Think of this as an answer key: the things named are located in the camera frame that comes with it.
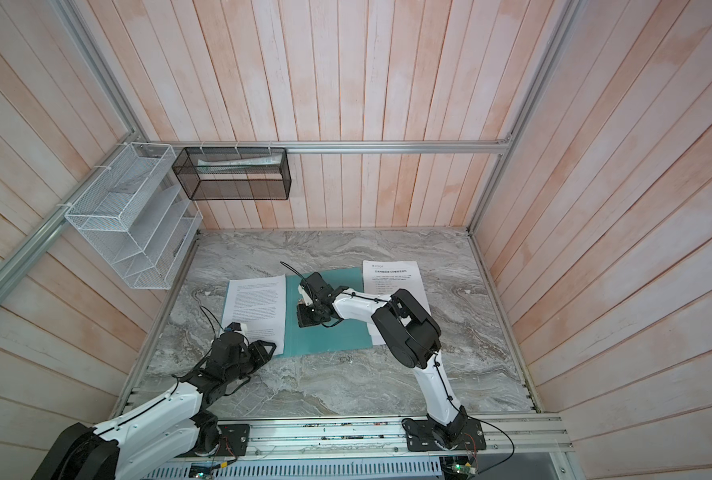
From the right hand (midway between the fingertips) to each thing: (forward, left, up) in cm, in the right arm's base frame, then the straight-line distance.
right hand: (300, 320), depth 95 cm
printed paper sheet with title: (+18, -28, -1) cm, 34 cm away
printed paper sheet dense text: (+6, +15, 0) cm, 16 cm away
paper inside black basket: (+35, +13, +35) cm, 51 cm away
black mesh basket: (+44, +26, +26) cm, 57 cm away
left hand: (-12, +6, +1) cm, 13 cm away
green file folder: (-5, -15, +2) cm, 16 cm away
